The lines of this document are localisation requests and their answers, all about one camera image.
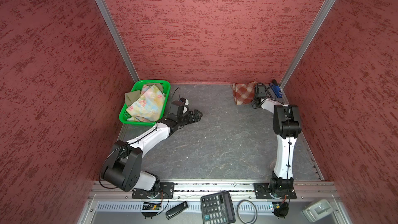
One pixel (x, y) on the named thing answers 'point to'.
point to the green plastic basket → (166, 85)
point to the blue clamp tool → (276, 88)
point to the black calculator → (217, 208)
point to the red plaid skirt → (243, 92)
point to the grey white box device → (317, 210)
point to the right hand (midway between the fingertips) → (256, 97)
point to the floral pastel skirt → (149, 106)
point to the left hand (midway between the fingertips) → (197, 118)
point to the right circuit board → (280, 209)
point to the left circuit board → (150, 210)
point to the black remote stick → (170, 213)
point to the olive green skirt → (131, 97)
